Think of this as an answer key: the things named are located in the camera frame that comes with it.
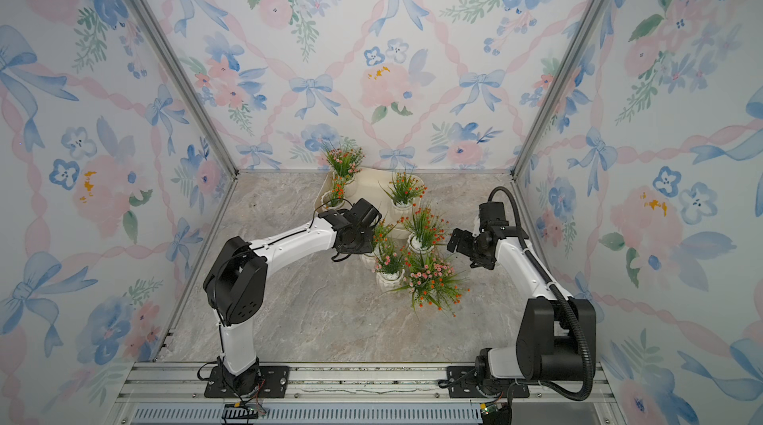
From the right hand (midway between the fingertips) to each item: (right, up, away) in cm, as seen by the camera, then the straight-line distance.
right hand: (463, 236), depth 91 cm
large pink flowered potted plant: (-12, -10, -16) cm, 22 cm away
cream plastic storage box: (-30, +17, +24) cm, 42 cm away
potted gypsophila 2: (-25, +2, -3) cm, 25 cm away
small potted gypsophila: (-23, -8, -9) cm, 26 cm away
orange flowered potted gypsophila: (-41, +11, +10) cm, 44 cm away
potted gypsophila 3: (-12, +2, -2) cm, 12 cm away
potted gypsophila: (-18, +14, +7) cm, 24 cm away
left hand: (-29, -3, +1) cm, 29 cm away
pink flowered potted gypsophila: (-38, +24, +12) cm, 47 cm away
